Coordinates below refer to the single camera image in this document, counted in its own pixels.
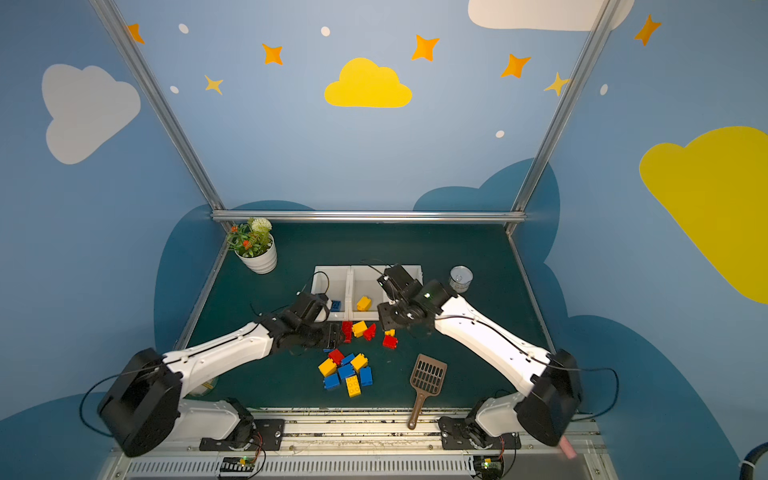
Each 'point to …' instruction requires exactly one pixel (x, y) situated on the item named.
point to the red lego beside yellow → (371, 332)
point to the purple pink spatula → (567, 447)
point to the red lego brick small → (390, 341)
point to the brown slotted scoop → (427, 379)
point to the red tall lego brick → (347, 331)
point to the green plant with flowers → (251, 239)
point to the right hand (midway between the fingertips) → (390, 313)
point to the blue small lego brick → (336, 306)
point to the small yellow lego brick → (390, 332)
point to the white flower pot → (263, 263)
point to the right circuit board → (489, 466)
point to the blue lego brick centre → (346, 370)
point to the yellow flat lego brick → (353, 386)
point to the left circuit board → (237, 464)
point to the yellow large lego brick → (359, 328)
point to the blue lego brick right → (366, 376)
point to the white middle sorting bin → (364, 293)
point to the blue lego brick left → (331, 381)
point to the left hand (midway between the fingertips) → (336, 334)
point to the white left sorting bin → (334, 282)
